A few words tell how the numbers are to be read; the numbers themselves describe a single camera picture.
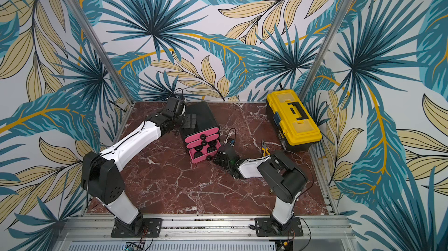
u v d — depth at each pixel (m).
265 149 0.97
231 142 0.86
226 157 0.72
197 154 0.93
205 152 0.93
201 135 0.84
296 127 0.87
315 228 0.76
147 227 0.73
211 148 0.95
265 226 0.73
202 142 0.89
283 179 0.48
